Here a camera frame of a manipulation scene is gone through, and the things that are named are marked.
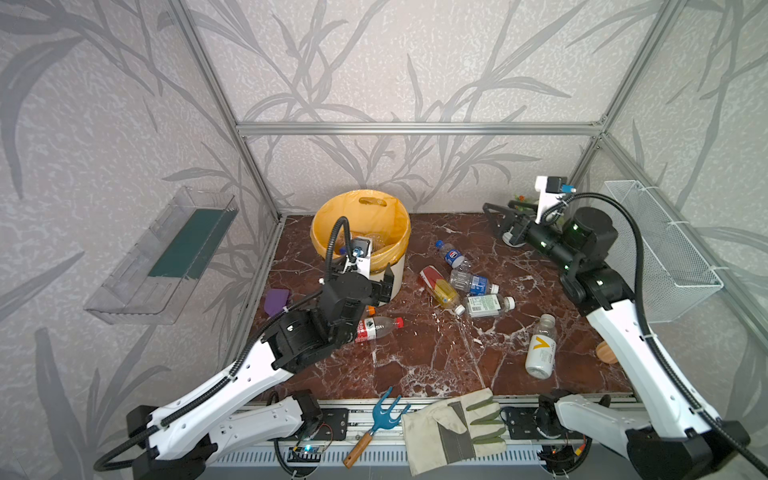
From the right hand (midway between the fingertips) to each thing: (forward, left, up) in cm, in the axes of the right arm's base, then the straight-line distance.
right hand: (493, 195), depth 64 cm
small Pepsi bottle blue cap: (+12, +3, -39) cm, 41 cm away
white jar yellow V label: (-22, -17, -38) cm, 47 cm away
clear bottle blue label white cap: (0, -2, -39) cm, 39 cm away
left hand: (-9, +26, -9) cm, 29 cm away
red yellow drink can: (0, +9, -38) cm, 39 cm away
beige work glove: (-38, +6, -42) cm, 57 cm away
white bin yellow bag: (+16, +28, -23) cm, 39 cm away
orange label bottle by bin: (-7, +30, -40) cm, 51 cm away
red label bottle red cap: (-14, +27, -38) cm, 49 cm away
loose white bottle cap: (-7, +2, -41) cm, 41 cm away
